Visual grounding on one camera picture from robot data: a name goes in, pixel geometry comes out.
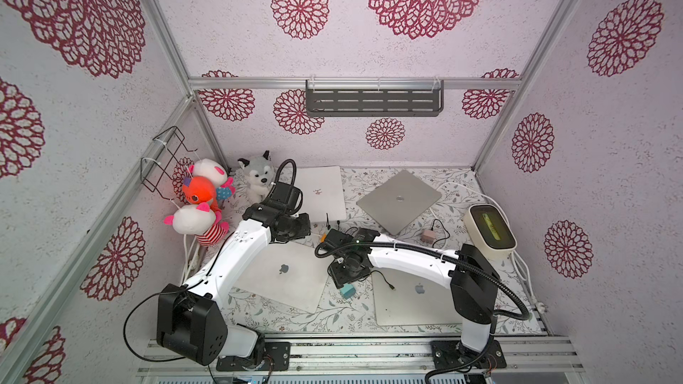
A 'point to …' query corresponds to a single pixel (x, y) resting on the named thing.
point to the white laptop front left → (289, 273)
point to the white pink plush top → (212, 170)
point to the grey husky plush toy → (259, 175)
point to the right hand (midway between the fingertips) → (339, 277)
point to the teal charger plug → (348, 291)
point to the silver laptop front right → (405, 300)
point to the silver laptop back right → (399, 201)
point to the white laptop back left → (323, 193)
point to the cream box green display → (488, 230)
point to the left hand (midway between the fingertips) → (306, 232)
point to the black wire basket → (160, 158)
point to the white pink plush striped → (199, 220)
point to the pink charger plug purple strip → (428, 236)
